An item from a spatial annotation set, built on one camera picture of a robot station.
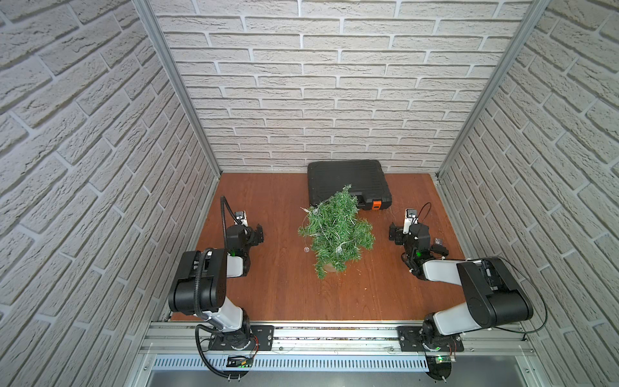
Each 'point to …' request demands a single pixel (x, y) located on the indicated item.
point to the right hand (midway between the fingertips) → (408, 223)
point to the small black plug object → (439, 249)
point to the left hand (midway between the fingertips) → (248, 221)
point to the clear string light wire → (338, 248)
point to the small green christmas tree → (336, 232)
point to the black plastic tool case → (367, 177)
